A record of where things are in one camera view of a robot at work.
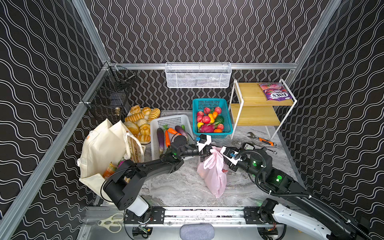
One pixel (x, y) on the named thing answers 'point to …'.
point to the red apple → (206, 119)
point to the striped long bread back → (134, 117)
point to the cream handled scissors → (112, 223)
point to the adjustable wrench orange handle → (252, 135)
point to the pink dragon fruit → (207, 128)
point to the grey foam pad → (197, 231)
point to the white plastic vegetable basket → (171, 121)
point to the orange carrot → (167, 131)
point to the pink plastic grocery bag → (214, 171)
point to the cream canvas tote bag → (106, 144)
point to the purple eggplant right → (179, 130)
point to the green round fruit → (219, 119)
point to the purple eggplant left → (160, 134)
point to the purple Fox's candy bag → (275, 91)
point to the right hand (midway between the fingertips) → (223, 148)
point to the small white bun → (141, 121)
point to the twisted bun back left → (135, 109)
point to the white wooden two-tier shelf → (260, 104)
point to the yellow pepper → (212, 120)
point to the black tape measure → (248, 146)
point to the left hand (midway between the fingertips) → (224, 149)
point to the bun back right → (146, 110)
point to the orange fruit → (215, 114)
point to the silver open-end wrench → (271, 151)
